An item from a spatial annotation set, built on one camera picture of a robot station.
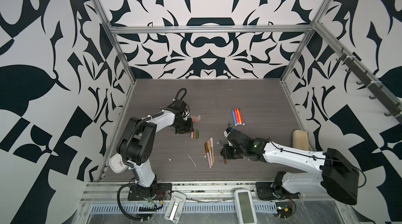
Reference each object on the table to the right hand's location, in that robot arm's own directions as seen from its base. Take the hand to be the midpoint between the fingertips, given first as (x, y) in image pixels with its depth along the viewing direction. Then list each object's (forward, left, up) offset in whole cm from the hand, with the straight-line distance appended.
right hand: (220, 153), depth 80 cm
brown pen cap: (+13, +13, -4) cm, 19 cm away
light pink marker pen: (+7, +4, -6) cm, 10 cm away
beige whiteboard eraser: (+9, -46, -5) cm, 47 cm away
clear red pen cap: (+23, +13, -5) cm, 27 cm away
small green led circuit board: (-23, -27, -8) cm, 36 cm away
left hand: (+16, +14, -3) cm, 21 cm away
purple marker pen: (+24, -16, -6) cm, 29 cm away
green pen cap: (+13, +12, -4) cm, 18 cm away
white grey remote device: (-22, +21, -2) cm, 30 cm away
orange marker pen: (+24, -14, -5) cm, 28 cm away
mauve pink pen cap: (+12, +15, -4) cm, 20 cm away
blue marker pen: (+24, -11, -5) cm, 27 cm away
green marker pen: (+19, -7, -6) cm, 21 cm away
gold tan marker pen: (+3, +5, -6) cm, 8 cm away
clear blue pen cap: (+24, +11, -5) cm, 27 cm away
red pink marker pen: (+24, -12, -5) cm, 28 cm away
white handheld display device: (-22, -9, -2) cm, 24 cm away
